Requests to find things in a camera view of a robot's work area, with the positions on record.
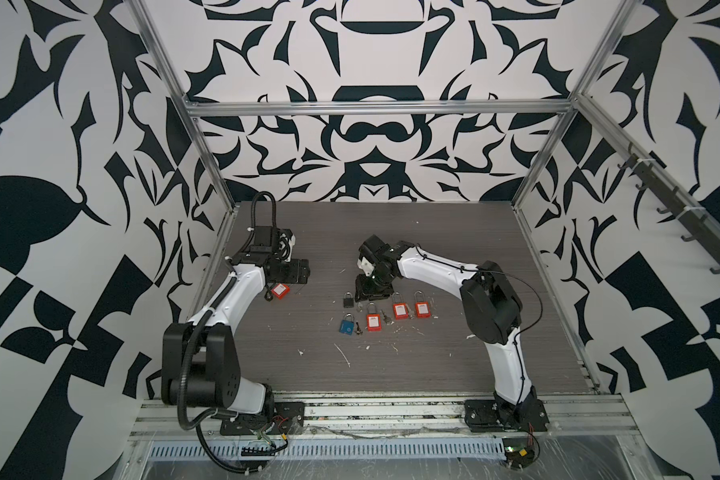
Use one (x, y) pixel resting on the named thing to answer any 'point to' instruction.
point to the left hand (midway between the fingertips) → (294, 266)
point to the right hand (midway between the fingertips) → (360, 296)
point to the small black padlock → (348, 300)
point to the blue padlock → (347, 325)
